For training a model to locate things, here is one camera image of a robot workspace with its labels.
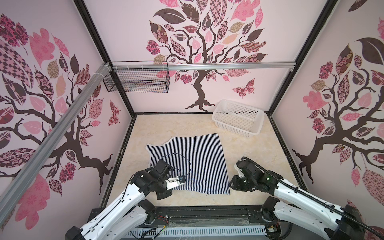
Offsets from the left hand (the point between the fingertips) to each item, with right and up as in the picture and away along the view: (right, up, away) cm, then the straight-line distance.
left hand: (166, 189), depth 75 cm
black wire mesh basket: (-14, +65, +19) cm, 69 cm away
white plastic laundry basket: (+50, +39, +42) cm, 76 cm away
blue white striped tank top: (+17, +12, +19) cm, 29 cm away
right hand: (+33, +2, +3) cm, 33 cm away
